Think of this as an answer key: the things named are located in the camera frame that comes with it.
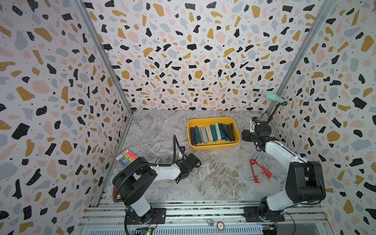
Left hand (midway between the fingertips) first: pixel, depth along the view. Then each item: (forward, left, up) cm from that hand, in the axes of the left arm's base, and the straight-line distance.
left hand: (189, 162), depth 93 cm
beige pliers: (+22, -14, +1) cm, 26 cm away
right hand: (+14, -39, +12) cm, 44 cm away
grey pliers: (+20, -11, +2) cm, 22 cm away
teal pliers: (+20, -6, +2) cm, 21 cm away
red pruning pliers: (-7, -47, -1) cm, 47 cm away
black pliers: (+21, -28, +4) cm, 35 cm away
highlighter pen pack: (+4, +41, 0) cm, 41 cm away
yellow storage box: (+33, -13, +2) cm, 36 cm away
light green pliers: (+23, -21, +2) cm, 31 cm away
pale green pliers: (+1, +20, +2) cm, 20 cm away
